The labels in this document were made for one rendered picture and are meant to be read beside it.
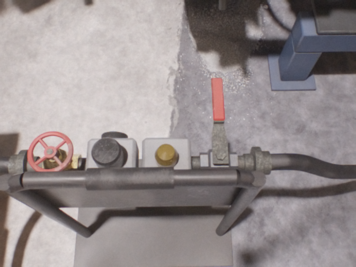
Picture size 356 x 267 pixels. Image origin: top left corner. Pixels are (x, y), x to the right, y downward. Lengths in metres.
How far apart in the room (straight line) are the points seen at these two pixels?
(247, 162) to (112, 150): 0.23
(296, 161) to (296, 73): 0.59
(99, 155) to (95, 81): 0.67
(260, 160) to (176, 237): 0.48
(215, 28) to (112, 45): 0.35
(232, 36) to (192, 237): 0.67
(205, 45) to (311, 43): 0.37
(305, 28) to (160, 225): 0.65
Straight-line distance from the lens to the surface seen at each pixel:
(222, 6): 1.09
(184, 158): 0.65
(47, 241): 1.14
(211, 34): 1.34
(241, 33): 1.35
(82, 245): 1.11
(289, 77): 1.26
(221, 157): 0.64
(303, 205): 1.16
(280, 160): 0.68
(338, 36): 1.12
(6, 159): 0.73
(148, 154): 0.65
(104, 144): 0.62
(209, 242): 1.08
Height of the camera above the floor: 1.08
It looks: 68 degrees down
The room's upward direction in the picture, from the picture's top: straight up
